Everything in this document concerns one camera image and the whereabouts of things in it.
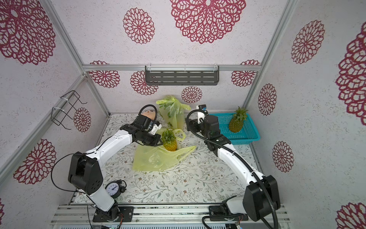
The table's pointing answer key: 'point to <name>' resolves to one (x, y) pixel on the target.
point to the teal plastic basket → (249, 133)
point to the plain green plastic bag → (157, 158)
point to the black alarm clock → (115, 188)
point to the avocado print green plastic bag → (172, 111)
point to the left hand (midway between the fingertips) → (162, 144)
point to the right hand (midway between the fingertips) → (192, 116)
